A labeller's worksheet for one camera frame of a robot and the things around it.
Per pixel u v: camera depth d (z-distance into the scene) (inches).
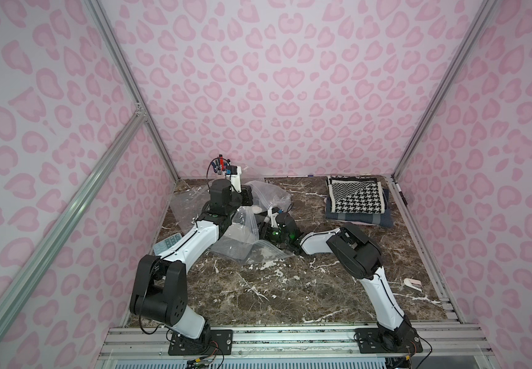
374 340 28.6
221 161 41.0
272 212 37.2
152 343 29.5
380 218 38.5
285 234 31.6
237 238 35.0
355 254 22.6
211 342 28.3
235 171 30.0
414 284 33.0
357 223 39.4
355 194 39.6
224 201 26.4
